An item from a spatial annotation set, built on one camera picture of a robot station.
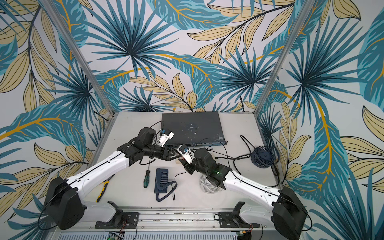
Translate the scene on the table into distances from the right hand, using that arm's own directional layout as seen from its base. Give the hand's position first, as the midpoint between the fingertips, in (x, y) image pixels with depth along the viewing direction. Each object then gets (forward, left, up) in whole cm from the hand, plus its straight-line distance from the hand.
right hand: (175, 163), depth 74 cm
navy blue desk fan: (-7, +7, -6) cm, 12 cm away
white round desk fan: (-9, -17, -8) cm, 21 cm away
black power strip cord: (+13, -46, -17) cm, 51 cm away
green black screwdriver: (-2, +17, -15) cm, 23 cm away
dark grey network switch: (+33, -10, -14) cm, 37 cm away
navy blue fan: (+9, -52, -12) cm, 54 cm away
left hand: (+3, -1, +2) cm, 4 cm away
